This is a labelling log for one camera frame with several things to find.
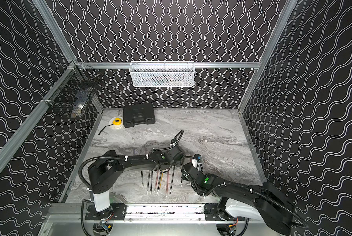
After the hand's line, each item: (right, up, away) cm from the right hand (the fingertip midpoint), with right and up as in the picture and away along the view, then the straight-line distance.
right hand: (184, 169), depth 85 cm
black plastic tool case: (-33, +34, +31) cm, 57 cm away
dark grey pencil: (-24, -6, +1) cm, 25 cm away
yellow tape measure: (-50, +28, +25) cm, 62 cm away
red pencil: (-10, -8, -1) cm, 13 cm away
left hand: (-3, +7, +4) cm, 9 cm away
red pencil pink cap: (-16, -7, +1) cm, 18 cm away
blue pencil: (-21, -6, +1) cm, 22 cm away
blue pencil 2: (-19, -7, +1) cm, 21 cm away
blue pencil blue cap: (-7, -6, +1) cm, 9 cm away
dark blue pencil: (-14, -6, +1) cm, 16 cm away
